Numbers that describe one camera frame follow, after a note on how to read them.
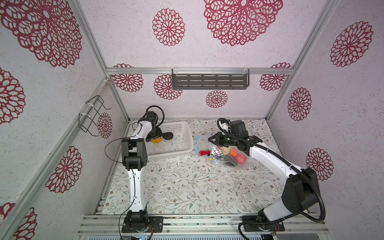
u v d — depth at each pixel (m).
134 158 0.63
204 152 0.88
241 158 0.91
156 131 0.95
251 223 0.73
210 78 0.92
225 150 0.97
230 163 0.87
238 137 0.64
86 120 0.75
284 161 0.49
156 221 0.75
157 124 0.95
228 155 0.97
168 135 1.03
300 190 0.43
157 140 1.01
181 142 1.06
